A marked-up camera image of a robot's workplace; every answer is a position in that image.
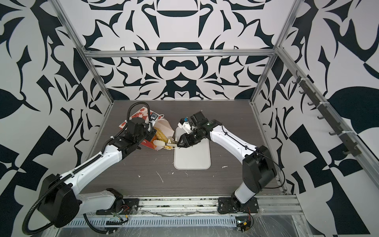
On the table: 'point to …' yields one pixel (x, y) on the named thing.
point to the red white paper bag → (123, 125)
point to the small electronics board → (243, 222)
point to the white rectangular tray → (193, 158)
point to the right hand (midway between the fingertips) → (181, 143)
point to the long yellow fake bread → (161, 136)
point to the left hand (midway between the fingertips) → (150, 121)
